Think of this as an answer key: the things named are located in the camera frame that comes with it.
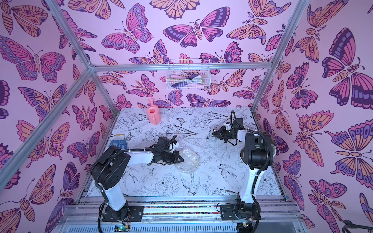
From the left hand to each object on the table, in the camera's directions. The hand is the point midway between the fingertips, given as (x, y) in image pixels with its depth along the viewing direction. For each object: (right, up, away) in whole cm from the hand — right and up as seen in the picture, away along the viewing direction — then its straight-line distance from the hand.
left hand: (184, 160), depth 91 cm
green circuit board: (-31, -29, -19) cm, 46 cm away
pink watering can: (-23, +31, +14) cm, 41 cm away
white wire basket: (+2, +55, +5) cm, 56 cm away
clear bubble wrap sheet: (+4, -1, -3) cm, 5 cm away
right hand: (+20, +17, +9) cm, 27 cm away
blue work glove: (-45, +9, +10) cm, 47 cm away
